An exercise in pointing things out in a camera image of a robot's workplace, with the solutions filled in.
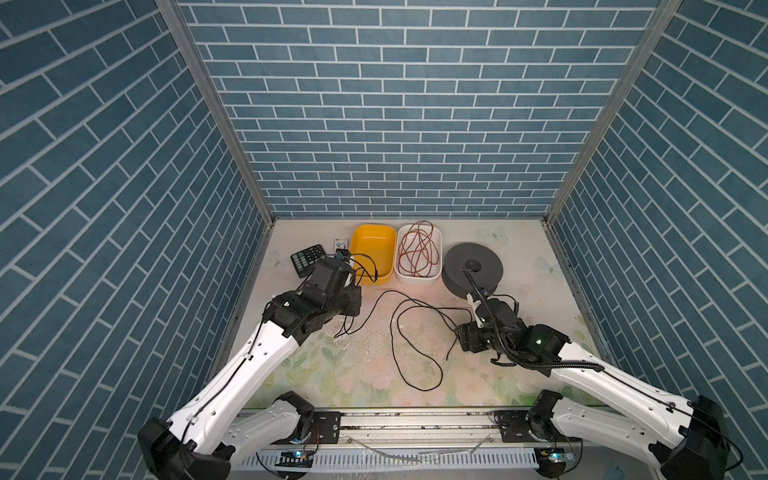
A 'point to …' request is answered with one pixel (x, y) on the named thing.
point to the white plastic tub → (436, 272)
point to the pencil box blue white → (340, 243)
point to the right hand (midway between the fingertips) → (462, 325)
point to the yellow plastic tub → (373, 248)
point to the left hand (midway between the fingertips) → (358, 292)
